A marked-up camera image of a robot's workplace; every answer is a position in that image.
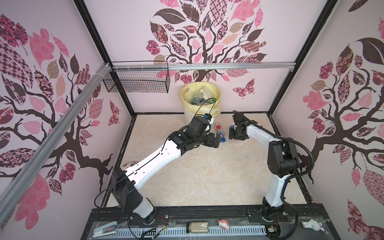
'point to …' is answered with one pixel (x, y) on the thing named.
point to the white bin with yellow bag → (190, 110)
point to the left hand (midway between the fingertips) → (213, 138)
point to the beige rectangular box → (199, 227)
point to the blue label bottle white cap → (196, 98)
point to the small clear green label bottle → (205, 92)
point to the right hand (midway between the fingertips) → (234, 133)
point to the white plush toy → (313, 225)
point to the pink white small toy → (224, 224)
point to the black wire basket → (138, 77)
